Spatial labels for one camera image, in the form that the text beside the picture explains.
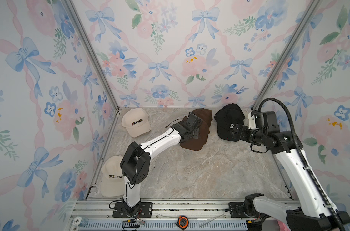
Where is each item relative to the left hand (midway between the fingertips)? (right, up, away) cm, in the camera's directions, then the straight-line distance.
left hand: (196, 130), depth 88 cm
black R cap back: (+25, +8, +19) cm, 33 cm away
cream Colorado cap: (-48, -28, -7) cm, 56 cm away
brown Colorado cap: (+10, +10, +18) cm, 23 cm away
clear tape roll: (-56, -41, -21) cm, 72 cm away
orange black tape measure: (-9, -43, -20) cm, 48 cm away
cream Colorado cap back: (-41, +5, +16) cm, 44 cm away
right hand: (+20, 0, -16) cm, 25 cm away
